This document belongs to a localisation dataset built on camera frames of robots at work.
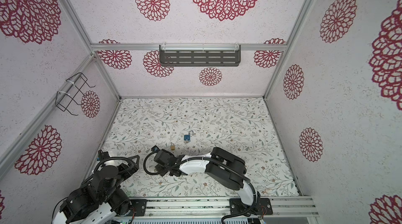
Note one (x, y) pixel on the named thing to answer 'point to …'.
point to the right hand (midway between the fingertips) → (157, 162)
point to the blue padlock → (187, 137)
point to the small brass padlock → (172, 147)
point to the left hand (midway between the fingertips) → (134, 164)
